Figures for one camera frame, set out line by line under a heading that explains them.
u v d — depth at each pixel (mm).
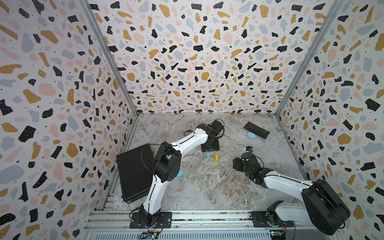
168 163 531
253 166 687
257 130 1107
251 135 1078
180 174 884
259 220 734
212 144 783
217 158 929
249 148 815
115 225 738
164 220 734
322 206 425
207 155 950
